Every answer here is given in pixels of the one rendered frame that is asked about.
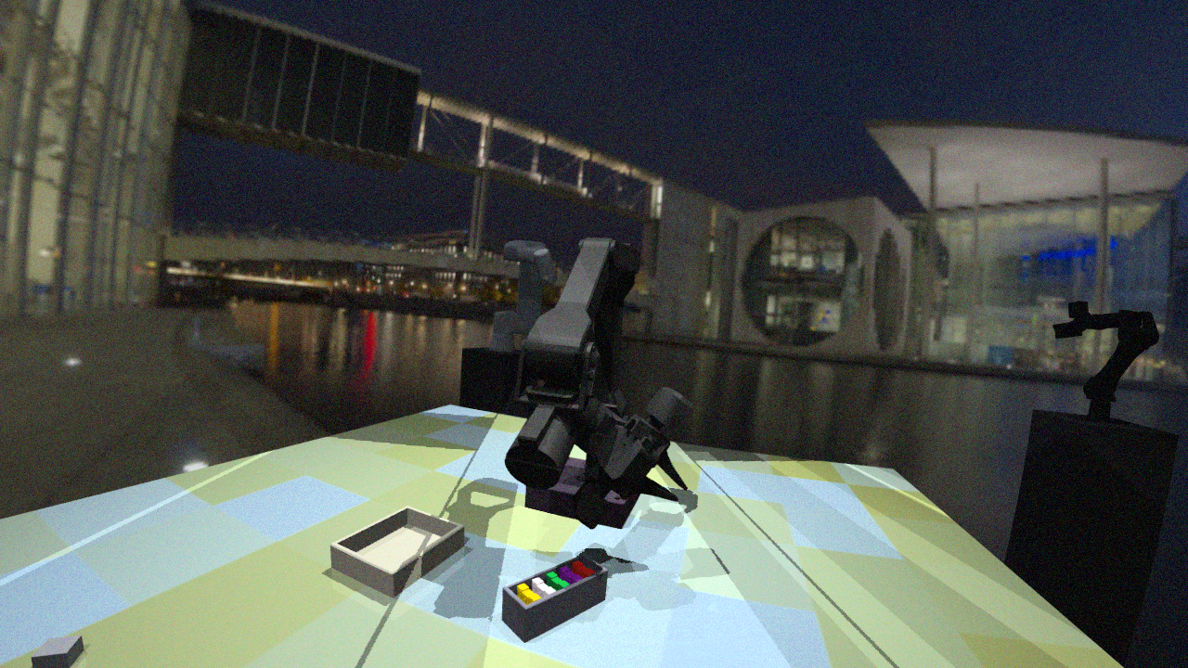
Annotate green fuse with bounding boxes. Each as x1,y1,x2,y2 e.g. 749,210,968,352
546,572,570,591

